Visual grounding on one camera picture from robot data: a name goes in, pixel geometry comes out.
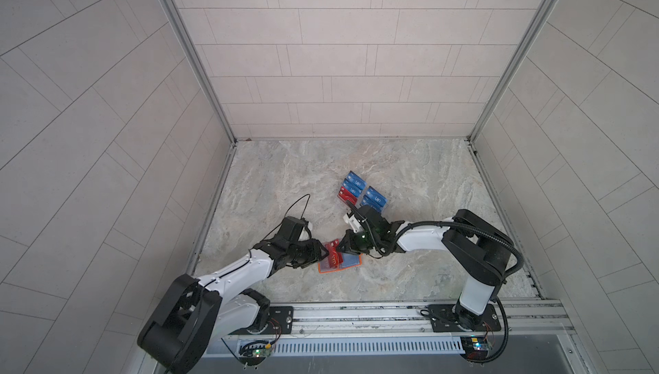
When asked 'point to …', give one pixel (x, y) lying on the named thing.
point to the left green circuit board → (258, 352)
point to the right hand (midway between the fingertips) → (335, 253)
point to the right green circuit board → (474, 347)
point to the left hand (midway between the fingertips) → (331, 253)
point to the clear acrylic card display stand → (358, 204)
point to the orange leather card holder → (351, 260)
